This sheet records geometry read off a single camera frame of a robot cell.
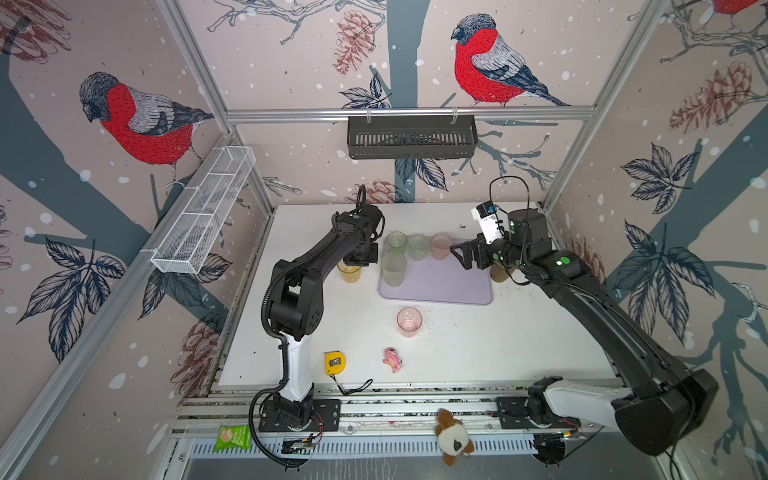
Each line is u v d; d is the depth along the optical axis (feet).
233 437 2.29
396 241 3.50
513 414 2.39
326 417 2.40
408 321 2.95
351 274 3.00
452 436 2.24
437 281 3.27
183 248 2.31
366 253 2.62
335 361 2.66
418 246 3.40
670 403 1.21
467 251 2.14
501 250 2.03
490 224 2.11
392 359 2.66
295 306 1.70
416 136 3.47
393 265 3.41
